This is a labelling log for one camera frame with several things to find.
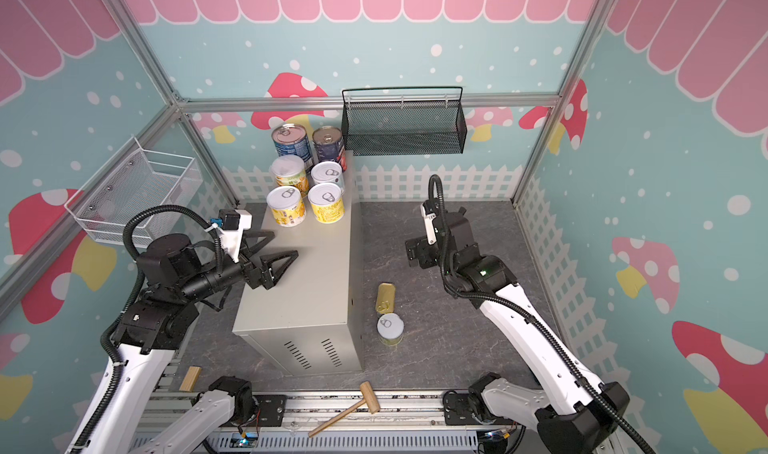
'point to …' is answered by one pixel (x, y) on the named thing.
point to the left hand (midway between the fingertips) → (284, 251)
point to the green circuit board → (244, 440)
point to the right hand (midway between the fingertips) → (425, 238)
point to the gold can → (386, 298)
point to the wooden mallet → (371, 400)
